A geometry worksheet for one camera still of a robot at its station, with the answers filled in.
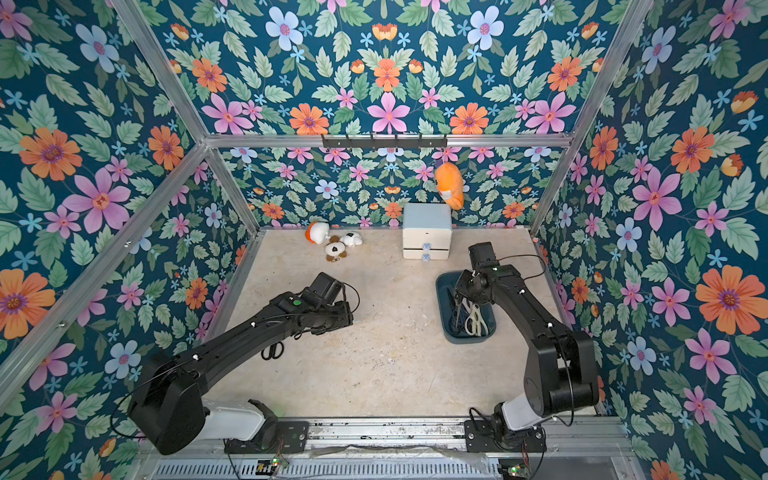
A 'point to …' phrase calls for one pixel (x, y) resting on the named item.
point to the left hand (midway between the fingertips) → (352, 318)
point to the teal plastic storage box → (445, 286)
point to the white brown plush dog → (336, 247)
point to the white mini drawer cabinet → (427, 231)
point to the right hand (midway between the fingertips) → (463, 286)
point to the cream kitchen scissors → (475, 321)
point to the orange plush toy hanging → (449, 184)
